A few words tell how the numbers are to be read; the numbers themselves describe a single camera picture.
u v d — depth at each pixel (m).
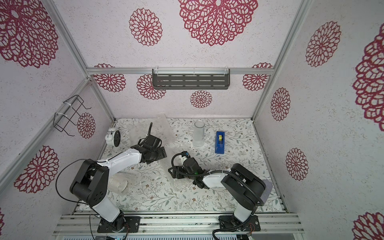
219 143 1.00
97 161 0.49
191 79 0.92
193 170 0.70
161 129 1.15
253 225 0.73
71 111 0.80
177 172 0.78
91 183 0.46
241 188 0.46
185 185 0.87
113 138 0.96
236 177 0.45
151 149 0.71
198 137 1.01
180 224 0.75
